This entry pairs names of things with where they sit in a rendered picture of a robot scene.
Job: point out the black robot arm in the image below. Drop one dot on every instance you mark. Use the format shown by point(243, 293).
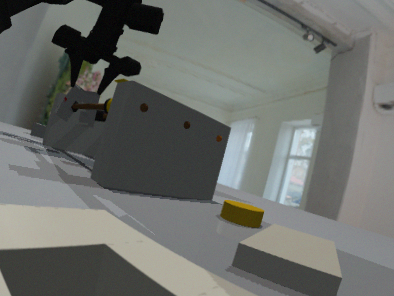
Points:
point(132, 13)

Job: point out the yellow cylinder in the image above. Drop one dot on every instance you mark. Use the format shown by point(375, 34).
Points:
point(242, 214)

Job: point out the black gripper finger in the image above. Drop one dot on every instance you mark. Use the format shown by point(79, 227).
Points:
point(76, 55)
point(110, 74)

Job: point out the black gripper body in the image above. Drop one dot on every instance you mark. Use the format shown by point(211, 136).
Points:
point(102, 43)

